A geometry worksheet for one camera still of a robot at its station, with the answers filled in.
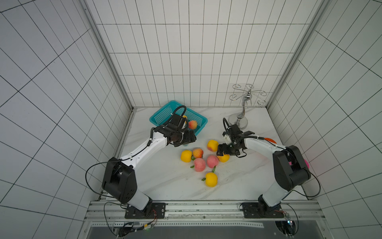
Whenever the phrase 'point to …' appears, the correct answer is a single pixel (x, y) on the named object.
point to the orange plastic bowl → (270, 140)
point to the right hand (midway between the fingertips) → (223, 150)
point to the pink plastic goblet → (306, 163)
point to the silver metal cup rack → (239, 119)
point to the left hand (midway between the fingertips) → (188, 142)
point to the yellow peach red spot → (225, 158)
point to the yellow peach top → (212, 145)
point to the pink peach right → (212, 161)
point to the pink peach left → (199, 165)
